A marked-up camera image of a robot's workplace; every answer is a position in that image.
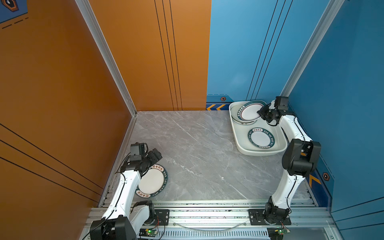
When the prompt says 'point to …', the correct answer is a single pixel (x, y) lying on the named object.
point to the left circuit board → (148, 232)
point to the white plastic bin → (243, 145)
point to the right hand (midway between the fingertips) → (256, 110)
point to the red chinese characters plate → (243, 123)
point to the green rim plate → (248, 111)
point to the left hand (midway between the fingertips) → (155, 155)
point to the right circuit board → (276, 233)
